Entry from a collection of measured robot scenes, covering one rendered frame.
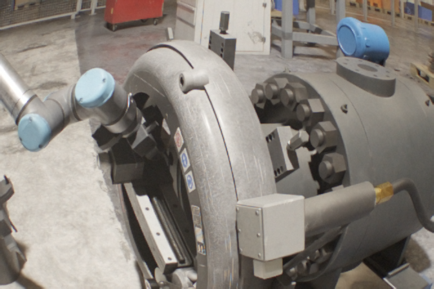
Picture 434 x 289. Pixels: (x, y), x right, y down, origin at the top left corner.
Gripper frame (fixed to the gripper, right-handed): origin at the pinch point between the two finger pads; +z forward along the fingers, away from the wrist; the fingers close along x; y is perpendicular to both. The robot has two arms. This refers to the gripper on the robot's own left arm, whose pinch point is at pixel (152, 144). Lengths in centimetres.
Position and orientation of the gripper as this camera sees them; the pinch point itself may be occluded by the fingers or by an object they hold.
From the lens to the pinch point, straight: 141.3
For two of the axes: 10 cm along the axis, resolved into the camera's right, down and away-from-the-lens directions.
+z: 3.4, 3.8, 8.6
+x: -5.2, -6.9, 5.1
